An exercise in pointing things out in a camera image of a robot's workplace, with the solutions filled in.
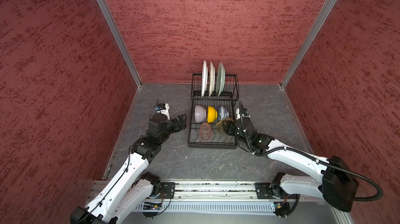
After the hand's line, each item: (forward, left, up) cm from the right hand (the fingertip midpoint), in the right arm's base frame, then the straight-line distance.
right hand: (225, 126), depth 82 cm
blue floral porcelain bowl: (+10, +1, -2) cm, 10 cm away
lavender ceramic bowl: (+11, +14, -3) cm, 18 cm away
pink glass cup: (+2, +11, -11) cm, 16 cm away
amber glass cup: (0, +3, 0) cm, 3 cm away
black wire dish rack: (+24, +5, -11) cm, 27 cm away
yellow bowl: (+10, +7, -4) cm, 13 cm away
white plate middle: (+15, +7, +19) cm, 25 cm away
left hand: (0, +24, +7) cm, 25 cm away
